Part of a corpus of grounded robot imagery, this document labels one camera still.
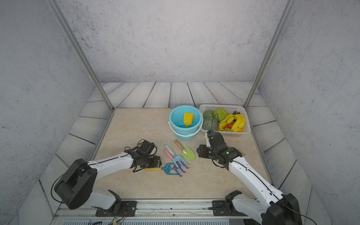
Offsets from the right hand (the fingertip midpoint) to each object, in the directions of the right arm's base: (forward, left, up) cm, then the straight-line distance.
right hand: (200, 150), depth 80 cm
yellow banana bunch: (+25, -27, -4) cm, 37 cm away
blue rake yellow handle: (-5, +20, -13) cm, 25 cm away
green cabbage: (+29, -16, -1) cm, 33 cm away
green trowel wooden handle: (+5, +8, -13) cm, 16 cm away
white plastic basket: (+39, -32, -6) cm, 51 cm away
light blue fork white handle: (+1, +14, -13) cm, 19 cm away
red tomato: (+23, -21, -7) cm, 32 cm away
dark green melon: (+22, -8, -3) cm, 24 cm away
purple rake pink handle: (+2, +18, -12) cm, 22 cm away
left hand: (-3, +25, -12) cm, 28 cm away
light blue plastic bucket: (+14, +14, +4) cm, 20 cm away
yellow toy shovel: (+28, +7, -5) cm, 29 cm away
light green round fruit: (+32, -7, -4) cm, 33 cm away
